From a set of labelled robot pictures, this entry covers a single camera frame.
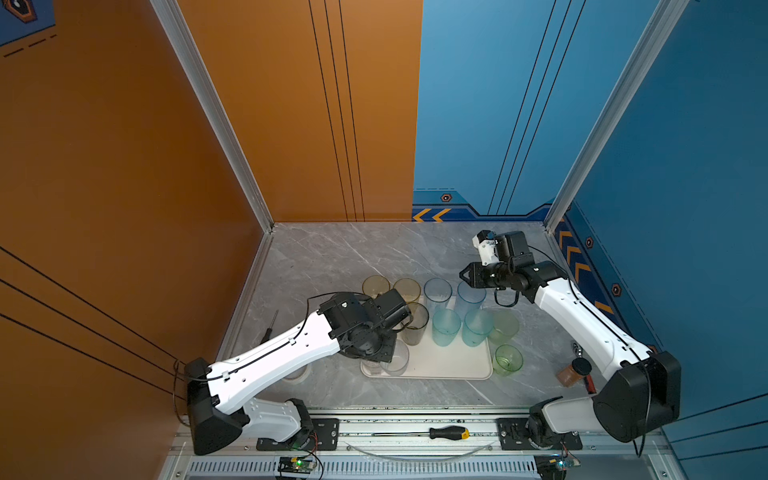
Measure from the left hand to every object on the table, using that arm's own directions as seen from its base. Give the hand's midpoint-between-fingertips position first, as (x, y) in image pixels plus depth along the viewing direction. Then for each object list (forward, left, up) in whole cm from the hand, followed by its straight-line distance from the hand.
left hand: (387, 351), depth 70 cm
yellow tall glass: (+20, -6, -4) cm, 21 cm away
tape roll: (-1, +24, -16) cm, 29 cm away
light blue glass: (+19, -14, -5) cm, 24 cm away
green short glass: (+4, -34, -16) cm, 38 cm away
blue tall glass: (+21, -24, -10) cm, 34 cm away
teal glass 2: (+13, -17, -14) cm, 25 cm away
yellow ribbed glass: (+22, +5, -4) cm, 22 cm away
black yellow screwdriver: (-14, -13, -15) cm, 25 cm away
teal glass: (+13, -27, -14) cm, 33 cm away
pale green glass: (+12, -34, -9) cm, 37 cm away
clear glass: (0, +4, -12) cm, 13 cm away
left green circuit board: (-21, +21, -19) cm, 35 cm away
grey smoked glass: (+11, -8, -13) cm, 19 cm away
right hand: (+22, -20, +2) cm, 30 cm away
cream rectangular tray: (+4, -12, -16) cm, 20 cm away
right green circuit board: (-20, -40, -18) cm, 49 cm away
